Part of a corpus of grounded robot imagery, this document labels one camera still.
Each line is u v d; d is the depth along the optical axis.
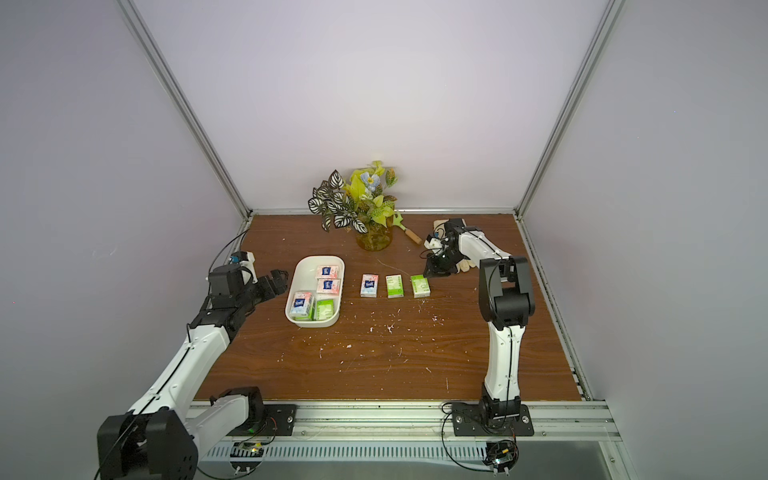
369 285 0.97
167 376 0.46
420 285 0.96
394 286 0.95
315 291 0.95
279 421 0.73
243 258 0.74
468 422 0.73
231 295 0.62
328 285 0.95
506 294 0.55
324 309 0.90
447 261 0.87
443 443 0.69
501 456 0.70
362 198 0.95
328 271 1.00
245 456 0.72
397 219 1.17
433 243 0.95
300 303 0.89
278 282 0.76
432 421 0.75
